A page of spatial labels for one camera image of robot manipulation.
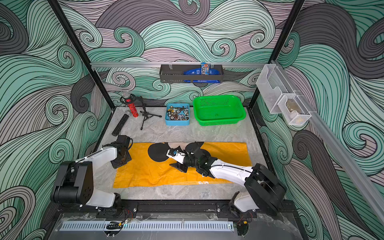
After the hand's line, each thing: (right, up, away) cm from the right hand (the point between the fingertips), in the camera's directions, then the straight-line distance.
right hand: (174, 158), depth 81 cm
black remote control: (-42, +15, +23) cm, 50 cm away
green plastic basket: (+31, +28, +31) cm, 52 cm away
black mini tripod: (-24, +26, +26) cm, 44 cm away
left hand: (-32, -4, +8) cm, 34 cm away
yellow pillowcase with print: (-14, -6, +4) cm, 16 cm away
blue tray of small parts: (-1, +25, +34) cm, 42 cm away
